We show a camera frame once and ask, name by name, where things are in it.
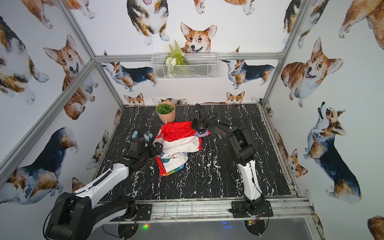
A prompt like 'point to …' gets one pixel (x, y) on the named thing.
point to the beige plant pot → (168, 118)
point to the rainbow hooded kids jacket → (178, 139)
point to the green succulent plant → (165, 109)
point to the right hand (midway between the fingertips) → (189, 125)
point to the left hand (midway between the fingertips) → (159, 144)
